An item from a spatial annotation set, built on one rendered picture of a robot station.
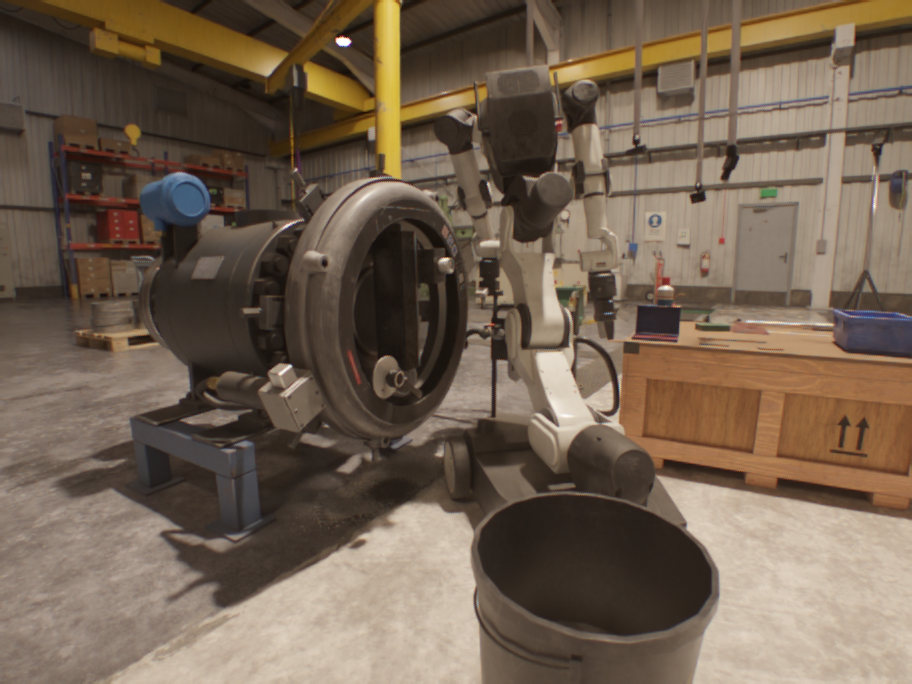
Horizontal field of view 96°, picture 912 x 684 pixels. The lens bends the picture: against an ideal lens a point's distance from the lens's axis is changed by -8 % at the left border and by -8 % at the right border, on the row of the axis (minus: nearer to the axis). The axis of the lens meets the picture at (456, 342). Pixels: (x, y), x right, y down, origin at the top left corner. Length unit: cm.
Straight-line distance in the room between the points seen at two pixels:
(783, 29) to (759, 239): 412
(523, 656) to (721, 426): 135
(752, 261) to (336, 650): 1119
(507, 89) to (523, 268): 55
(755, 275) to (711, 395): 989
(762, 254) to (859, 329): 976
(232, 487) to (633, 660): 110
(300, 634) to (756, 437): 148
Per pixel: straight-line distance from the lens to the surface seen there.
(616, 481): 102
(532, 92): 154
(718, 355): 172
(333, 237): 108
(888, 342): 191
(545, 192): 134
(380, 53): 548
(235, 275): 142
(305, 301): 105
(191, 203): 169
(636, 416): 179
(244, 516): 145
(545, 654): 58
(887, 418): 187
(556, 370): 134
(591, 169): 159
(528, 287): 141
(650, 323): 191
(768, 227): 1163
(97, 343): 532
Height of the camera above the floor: 73
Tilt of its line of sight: 9 degrees down
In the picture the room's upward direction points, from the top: straight up
